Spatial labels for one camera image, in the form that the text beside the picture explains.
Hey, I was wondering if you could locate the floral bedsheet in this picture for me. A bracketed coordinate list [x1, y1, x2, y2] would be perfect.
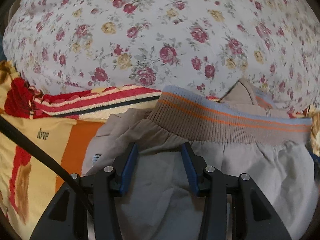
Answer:
[2, 0, 320, 117]

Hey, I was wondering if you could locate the beige jacket with ribbed cuffs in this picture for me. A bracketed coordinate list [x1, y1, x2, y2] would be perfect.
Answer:
[82, 77, 320, 240]

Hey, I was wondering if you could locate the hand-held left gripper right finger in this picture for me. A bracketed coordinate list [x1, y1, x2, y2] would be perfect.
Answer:
[181, 142, 293, 240]

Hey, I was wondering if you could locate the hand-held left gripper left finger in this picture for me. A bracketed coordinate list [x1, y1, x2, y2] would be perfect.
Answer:
[29, 142, 139, 240]

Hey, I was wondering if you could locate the orange yellow red printed blanket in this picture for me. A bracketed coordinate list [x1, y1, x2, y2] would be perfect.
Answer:
[0, 60, 320, 233]

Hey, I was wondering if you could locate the black cable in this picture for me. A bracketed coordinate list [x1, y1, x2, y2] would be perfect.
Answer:
[0, 116, 95, 213]

